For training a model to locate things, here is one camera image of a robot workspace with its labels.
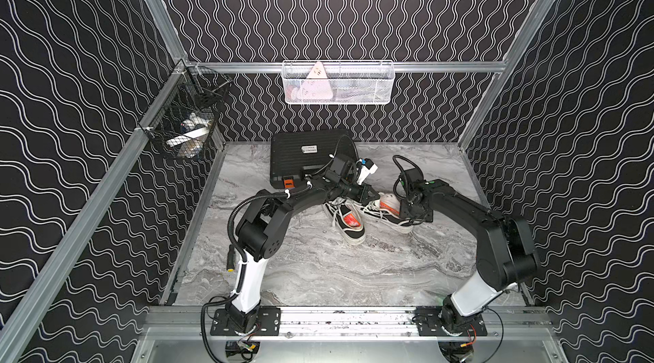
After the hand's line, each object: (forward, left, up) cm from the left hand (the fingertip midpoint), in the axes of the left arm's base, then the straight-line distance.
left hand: (379, 193), depth 87 cm
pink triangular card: (+30, +24, +21) cm, 44 cm away
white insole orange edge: (+2, -6, -9) cm, 11 cm away
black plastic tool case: (+23, +33, -8) cm, 41 cm away
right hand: (-2, -14, -9) cm, 16 cm away
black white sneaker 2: (-4, -3, -5) cm, 7 cm away
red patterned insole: (-5, +9, -11) cm, 15 cm away
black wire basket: (+32, +71, +15) cm, 80 cm away
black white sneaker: (-3, +15, -8) cm, 17 cm away
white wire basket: (+72, +17, -3) cm, 74 cm away
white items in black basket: (+4, +58, +20) cm, 61 cm away
